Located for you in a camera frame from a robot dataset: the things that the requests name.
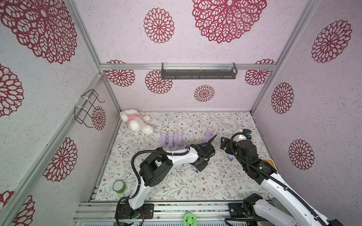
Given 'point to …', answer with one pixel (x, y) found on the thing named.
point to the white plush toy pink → (136, 121)
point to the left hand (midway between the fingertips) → (198, 165)
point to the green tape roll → (119, 187)
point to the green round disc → (189, 219)
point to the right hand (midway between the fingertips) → (227, 139)
